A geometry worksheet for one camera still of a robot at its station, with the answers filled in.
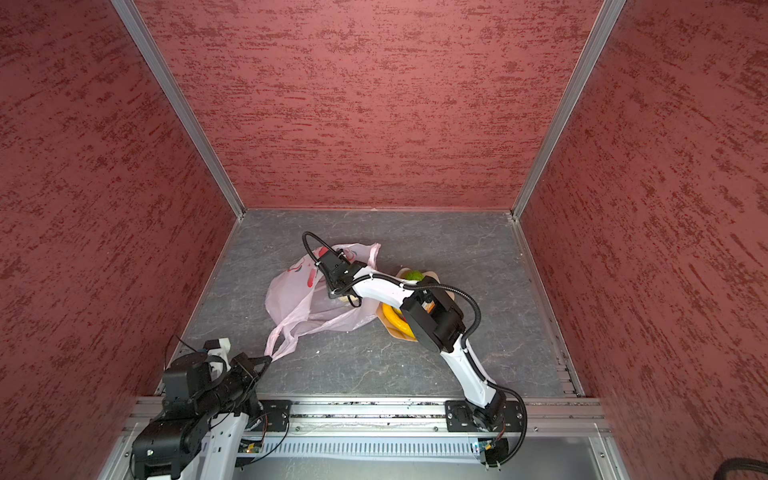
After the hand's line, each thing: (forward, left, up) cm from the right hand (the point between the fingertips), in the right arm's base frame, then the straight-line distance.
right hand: (342, 290), depth 95 cm
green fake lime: (+1, -24, +6) cm, 24 cm away
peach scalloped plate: (-15, -17, +1) cm, 23 cm away
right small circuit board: (-43, -41, -5) cm, 59 cm away
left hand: (-26, +13, +11) cm, 31 cm away
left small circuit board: (-41, +20, -4) cm, 46 cm away
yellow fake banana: (-12, -18, +3) cm, 22 cm away
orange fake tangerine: (-21, -23, +29) cm, 43 cm away
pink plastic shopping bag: (-11, +9, +13) cm, 19 cm away
